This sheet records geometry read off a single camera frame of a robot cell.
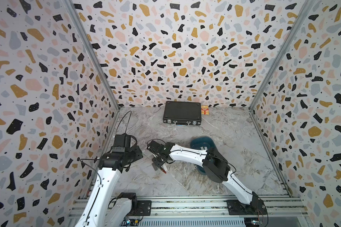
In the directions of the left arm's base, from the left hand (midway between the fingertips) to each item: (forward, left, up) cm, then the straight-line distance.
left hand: (140, 152), depth 76 cm
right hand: (+2, -7, -17) cm, 19 cm away
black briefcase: (+41, -24, -14) cm, 49 cm away
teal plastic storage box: (+16, -38, -18) cm, 45 cm away
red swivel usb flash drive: (-4, -11, -17) cm, 20 cm away
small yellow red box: (+48, -44, -17) cm, 67 cm away
